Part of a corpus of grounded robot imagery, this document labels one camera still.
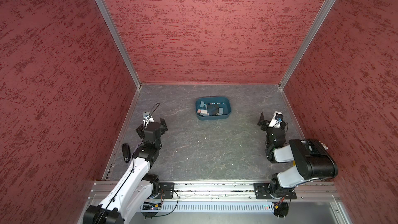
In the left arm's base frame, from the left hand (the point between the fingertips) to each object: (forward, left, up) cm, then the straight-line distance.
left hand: (152, 124), depth 83 cm
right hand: (+8, -67, -3) cm, 68 cm away
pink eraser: (+17, -25, -12) cm, 33 cm away
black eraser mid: (+18, -34, -13) cm, 41 cm away
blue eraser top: (+23, -27, -12) cm, 38 cm away
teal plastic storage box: (+22, -44, -12) cm, 51 cm away
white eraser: (+16, -29, -11) cm, 35 cm away
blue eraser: (+16, -40, -9) cm, 44 cm away
